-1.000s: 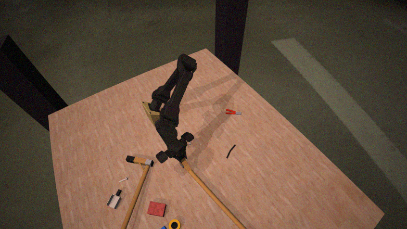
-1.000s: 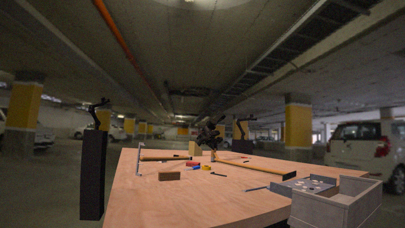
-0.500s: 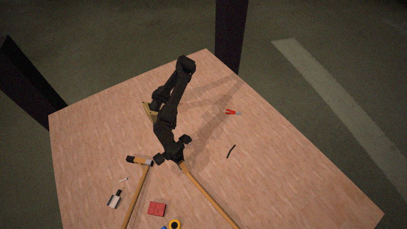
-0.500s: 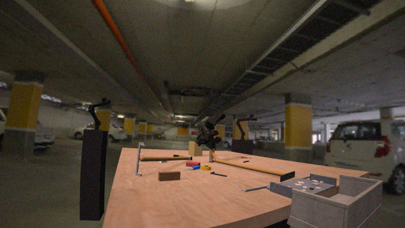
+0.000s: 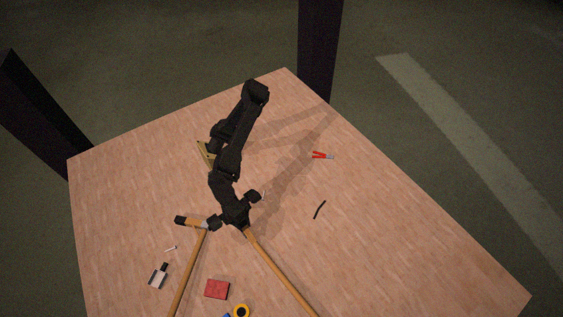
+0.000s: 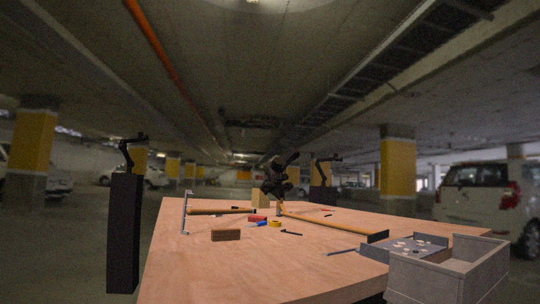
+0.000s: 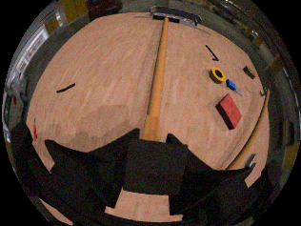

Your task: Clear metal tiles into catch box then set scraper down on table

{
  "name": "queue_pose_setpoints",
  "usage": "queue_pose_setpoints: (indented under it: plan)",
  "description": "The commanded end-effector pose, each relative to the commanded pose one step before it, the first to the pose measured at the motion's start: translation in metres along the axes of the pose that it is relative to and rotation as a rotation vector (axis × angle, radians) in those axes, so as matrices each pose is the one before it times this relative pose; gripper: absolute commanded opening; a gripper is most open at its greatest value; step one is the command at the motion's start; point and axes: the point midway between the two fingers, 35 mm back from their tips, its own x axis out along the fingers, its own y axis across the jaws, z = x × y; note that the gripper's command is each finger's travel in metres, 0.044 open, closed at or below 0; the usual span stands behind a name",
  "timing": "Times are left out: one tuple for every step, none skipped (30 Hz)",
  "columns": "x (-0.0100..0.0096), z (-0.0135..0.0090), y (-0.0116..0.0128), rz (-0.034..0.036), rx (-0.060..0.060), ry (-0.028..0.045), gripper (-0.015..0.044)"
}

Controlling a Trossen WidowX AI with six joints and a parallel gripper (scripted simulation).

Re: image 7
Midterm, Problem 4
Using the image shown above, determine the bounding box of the yellow tape roll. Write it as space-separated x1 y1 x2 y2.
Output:
209 67 225 85

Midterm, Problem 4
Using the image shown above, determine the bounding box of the red flat block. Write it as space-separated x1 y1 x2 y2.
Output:
215 94 242 131

